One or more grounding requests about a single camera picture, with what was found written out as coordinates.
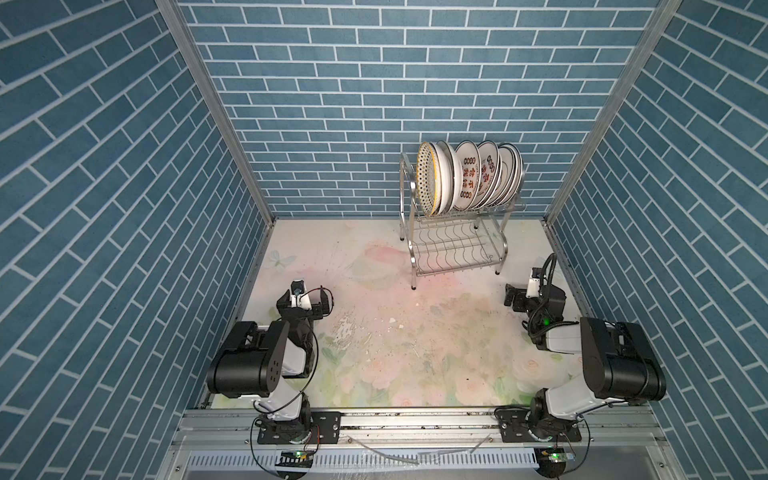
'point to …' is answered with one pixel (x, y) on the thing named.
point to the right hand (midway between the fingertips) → (526, 287)
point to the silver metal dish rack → (451, 242)
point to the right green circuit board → (551, 461)
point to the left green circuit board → (295, 458)
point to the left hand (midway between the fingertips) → (312, 288)
